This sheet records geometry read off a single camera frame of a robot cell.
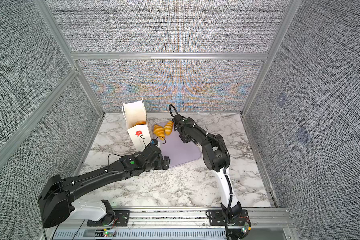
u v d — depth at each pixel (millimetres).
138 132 827
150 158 605
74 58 883
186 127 717
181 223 731
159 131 1033
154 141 726
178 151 1019
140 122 1003
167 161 718
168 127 1064
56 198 390
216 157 585
